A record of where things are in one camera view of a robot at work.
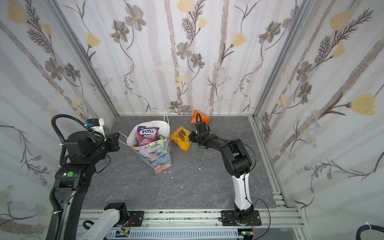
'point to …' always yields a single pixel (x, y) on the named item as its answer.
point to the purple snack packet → (145, 135)
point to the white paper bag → (156, 155)
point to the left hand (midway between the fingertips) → (120, 132)
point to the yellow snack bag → (180, 136)
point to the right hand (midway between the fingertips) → (191, 132)
